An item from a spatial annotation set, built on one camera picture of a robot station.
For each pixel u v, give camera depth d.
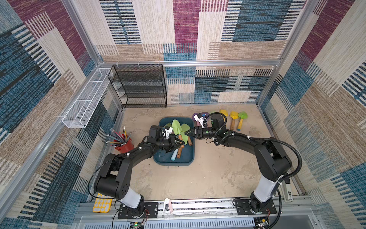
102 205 0.75
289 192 0.75
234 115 1.12
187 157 0.92
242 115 1.12
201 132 0.76
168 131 0.84
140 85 1.08
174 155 0.90
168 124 1.04
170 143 0.78
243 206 0.73
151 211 0.73
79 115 0.70
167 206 0.74
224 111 1.15
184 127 1.08
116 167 0.49
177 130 0.89
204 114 0.81
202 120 0.81
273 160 0.48
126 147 0.89
